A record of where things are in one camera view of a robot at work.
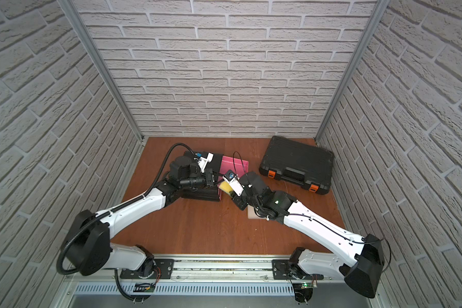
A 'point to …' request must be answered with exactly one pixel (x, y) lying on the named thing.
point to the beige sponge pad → (251, 214)
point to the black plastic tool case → (299, 163)
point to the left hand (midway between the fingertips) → (230, 177)
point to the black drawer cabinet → (209, 163)
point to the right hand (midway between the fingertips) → (237, 187)
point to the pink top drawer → (237, 166)
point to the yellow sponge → (226, 186)
